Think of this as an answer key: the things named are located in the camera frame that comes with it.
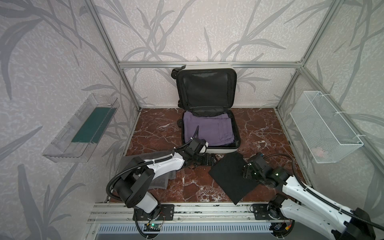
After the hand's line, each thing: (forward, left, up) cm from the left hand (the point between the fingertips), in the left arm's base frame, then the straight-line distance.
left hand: (214, 158), depth 84 cm
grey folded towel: (-12, +30, -5) cm, 32 cm away
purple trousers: (+21, -2, -2) cm, 22 cm away
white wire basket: (0, -47, +28) cm, 54 cm away
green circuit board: (-32, +31, -9) cm, 45 cm away
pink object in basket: (-2, -51, +14) cm, 53 cm away
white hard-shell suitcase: (+39, +3, +18) cm, 43 cm away
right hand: (-5, -17, -2) cm, 18 cm away
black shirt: (-6, -8, -7) cm, 13 cm away
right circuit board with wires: (-32, -33, -11) cm, 47 cm away
